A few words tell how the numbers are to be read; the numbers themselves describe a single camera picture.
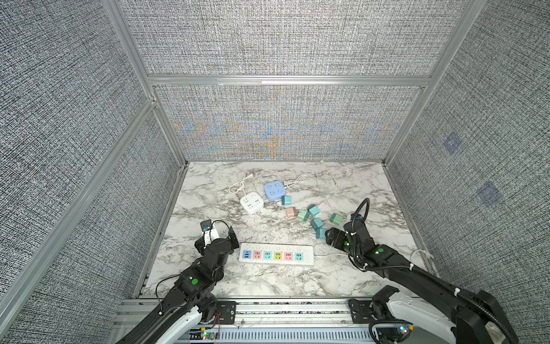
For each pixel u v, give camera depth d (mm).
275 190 1044
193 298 525
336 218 941
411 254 874
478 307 409
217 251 569
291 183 1078
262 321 731
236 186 1089
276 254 836
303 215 962
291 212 979
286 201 1007
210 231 650
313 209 982
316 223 933
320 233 900
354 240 638
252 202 1000
